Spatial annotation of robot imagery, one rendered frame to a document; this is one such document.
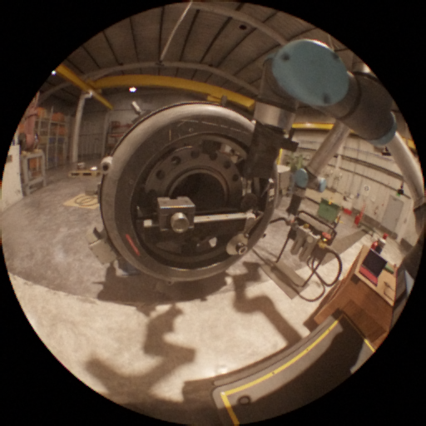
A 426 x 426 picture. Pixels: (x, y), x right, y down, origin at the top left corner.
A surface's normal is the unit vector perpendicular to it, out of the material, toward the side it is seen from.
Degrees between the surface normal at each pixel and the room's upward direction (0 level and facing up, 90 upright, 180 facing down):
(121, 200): 90
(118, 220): 90
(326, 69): 114
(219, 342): 0
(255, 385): 0
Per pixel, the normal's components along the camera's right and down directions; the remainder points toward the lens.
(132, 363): 0.17, -0.91
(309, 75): -0.26, 0.69
